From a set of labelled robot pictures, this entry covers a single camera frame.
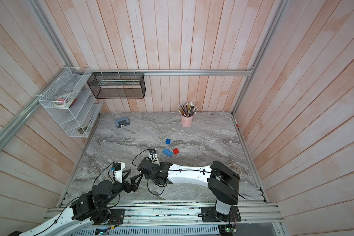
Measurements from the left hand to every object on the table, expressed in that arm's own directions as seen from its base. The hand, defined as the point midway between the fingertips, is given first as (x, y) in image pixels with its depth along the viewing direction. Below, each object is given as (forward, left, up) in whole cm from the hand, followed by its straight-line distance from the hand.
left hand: (136, 174), depth 75 cm
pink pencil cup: (+43, -29, -7) cm, 52 cm away
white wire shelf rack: (+24, +33, +16) cm, 44 cm away
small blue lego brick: (+28, -15, -10) cm, 33 cm away
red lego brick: (+21, -21, -12) cm, 32 cm away
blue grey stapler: (+45, +21, -10) cm, 51 cm away
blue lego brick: (+19, -15, -10) cm, 27 cm away
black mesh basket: (+61, +22, +13) cm, 66 cm away
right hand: (+5, -6, -5) cm, 10 cm away
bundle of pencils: (+50, -29, -1) cm, 58 cm away
